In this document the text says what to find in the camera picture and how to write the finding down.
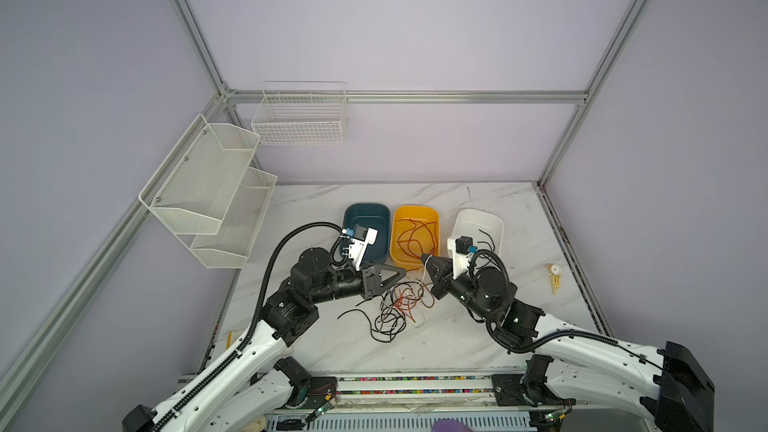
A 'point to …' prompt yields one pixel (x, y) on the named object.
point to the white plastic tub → (486, 230)
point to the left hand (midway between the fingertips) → (403, 275)
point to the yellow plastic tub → (417, 212)
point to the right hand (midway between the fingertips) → (420, 257)
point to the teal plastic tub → (371, 215)
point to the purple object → (449, 425)
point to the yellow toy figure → (555, 275)
